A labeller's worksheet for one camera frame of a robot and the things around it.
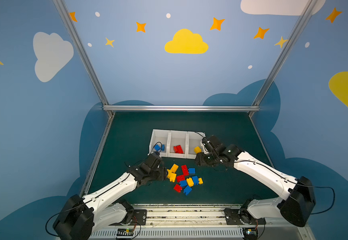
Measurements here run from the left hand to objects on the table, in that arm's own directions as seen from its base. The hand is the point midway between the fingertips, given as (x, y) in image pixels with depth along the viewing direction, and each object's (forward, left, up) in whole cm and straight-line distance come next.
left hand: (164, 171), depth 84 cm
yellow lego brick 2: (0, -3, -4) cm, 5 cm away
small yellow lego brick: (-3, -21, -5) cm, 22 cm away
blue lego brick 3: (-5, -11, -5) cm, 13 cm away
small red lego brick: (+18, -7, -5) cm, 20 cm away
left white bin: (+27, +5, -4) cm, 28 cm away
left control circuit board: (-28, +18, -9) cm, 34 cm away
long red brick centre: (+4, -12, -6) cm, 14 cm away
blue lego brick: (+19, +6, -6) cm, 21 cm away
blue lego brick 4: (-3, -18, -4) cm, 19 cm away
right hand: (+4, -19, +8) cm, 21 cm away
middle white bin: (+22, -8, -5) cm, 24 cm away
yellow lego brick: (+5, -6, -6) cm, 10 cm away
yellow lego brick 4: (-4, -15, -4) cm, 16 cm away
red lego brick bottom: (-7, -8, -6) cm, 12 cm away
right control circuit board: (-28, -44, -9) cm, 53 cm away
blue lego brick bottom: (-9, -13, -4) cm, 16 cm away
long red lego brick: (+17, -10, -5) cm, 20 cm away
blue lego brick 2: (+3, -17, -6) cm, 18 cm away
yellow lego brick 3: (-3, -5, -5) cm, 8 cm away
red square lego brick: (-2, -9, -5) cm, 11 cm away
